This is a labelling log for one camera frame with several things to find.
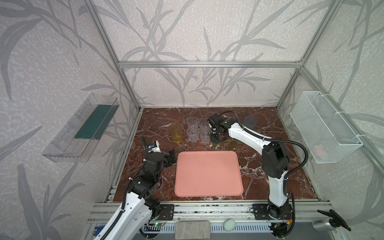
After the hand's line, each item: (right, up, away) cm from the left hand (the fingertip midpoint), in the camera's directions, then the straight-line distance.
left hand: (169, 147), depth 79 cm
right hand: (+26, +5, +14) cm, 30 cm away
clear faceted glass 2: (+11, +7, +23) cm, 26 cm away
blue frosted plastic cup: (+50, +14, +21) cm, 56 cm away
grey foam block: (+13, -35, -12) cm, 40 cm away
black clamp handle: (+70, -25, -21) cm, 78 cm away
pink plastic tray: (+21, -17, +9) cm, 29 cm away
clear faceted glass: (+11, +14, +29) cm, 34 cm away
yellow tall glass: (0, +8, +20) cm, 21 cm away
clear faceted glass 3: (+20, +6, +22) cm, 30 cm away
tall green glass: (+33, +6, -16) cm, 37 cm away
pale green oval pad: (+30, -34, -10) cm, 47 cm away
